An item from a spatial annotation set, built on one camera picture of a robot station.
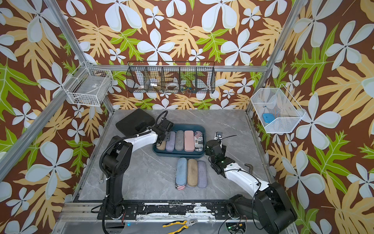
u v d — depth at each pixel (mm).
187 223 703
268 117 806
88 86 846
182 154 945
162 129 785
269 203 406
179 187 797
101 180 862
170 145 956
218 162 643
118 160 529
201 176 834
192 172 804
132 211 744
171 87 1035
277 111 837
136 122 1061
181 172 804
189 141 989
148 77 982
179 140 984
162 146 866
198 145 956
